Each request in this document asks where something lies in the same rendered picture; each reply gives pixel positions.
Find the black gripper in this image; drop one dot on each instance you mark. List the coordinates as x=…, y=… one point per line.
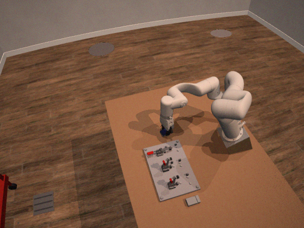
x=167, y=124

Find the black toggle clamp with red handle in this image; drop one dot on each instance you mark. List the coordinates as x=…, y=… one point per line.
x=171, y=184

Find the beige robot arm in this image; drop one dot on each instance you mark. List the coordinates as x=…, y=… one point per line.
x=228, y=106

